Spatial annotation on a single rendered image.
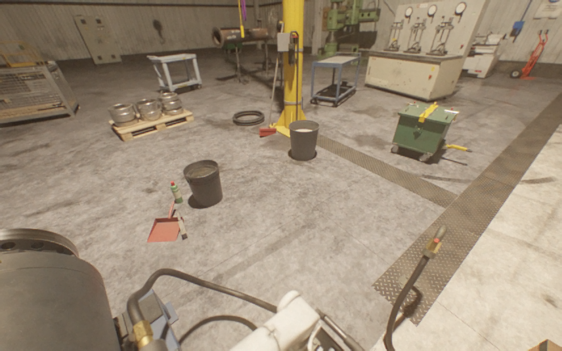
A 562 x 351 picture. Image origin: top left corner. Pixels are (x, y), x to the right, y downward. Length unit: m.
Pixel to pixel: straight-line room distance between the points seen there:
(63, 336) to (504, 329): 1.99
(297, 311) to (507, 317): 1.60
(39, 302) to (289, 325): 0.74
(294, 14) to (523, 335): 3.45
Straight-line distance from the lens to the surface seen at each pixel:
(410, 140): 3.06
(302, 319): 0.54
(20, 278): 1.06
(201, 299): 1.67
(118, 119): 4.41
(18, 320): 0.95
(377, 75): 6.35
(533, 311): 2.12
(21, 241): 1.35
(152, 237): 2.16
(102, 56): 15.65
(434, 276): 1.91
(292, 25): 3.33
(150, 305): 1.46
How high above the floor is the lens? 1.43
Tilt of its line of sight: 35 degrees down
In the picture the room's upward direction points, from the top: 2 degrees counter-clockwise
